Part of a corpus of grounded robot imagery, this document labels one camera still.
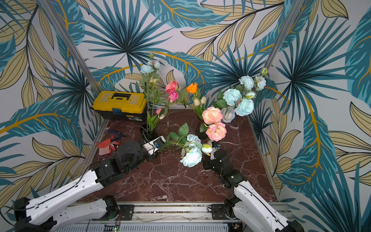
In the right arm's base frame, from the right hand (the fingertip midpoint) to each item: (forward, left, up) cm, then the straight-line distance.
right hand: (204, 155), depth 82 cm
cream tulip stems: (+24, +2, +12) cm, 27 cm away
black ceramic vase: (+9, +32, +9) cm, 34 cm away
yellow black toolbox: (+36, +51, +6) cm, 63 cm away
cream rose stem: (+27, +29, +20) cm, 44 cm away
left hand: (0, +25, +16) cm, 29 cm away
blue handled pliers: (+20, +57, -9) cm, 61 cm away
